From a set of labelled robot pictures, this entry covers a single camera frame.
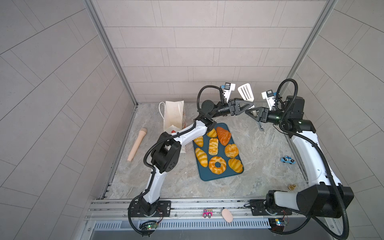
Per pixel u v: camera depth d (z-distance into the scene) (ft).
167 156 1.68
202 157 2.79
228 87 2.07
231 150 2.85
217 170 2.65
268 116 2.01
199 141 2.99
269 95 2.06
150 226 2.12
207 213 2.23
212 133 3.14
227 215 2.24
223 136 3.08
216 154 2.85
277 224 2.23
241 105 2.24
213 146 2.91
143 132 3.16
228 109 2.03
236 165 2.66
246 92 2.11
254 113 2.14
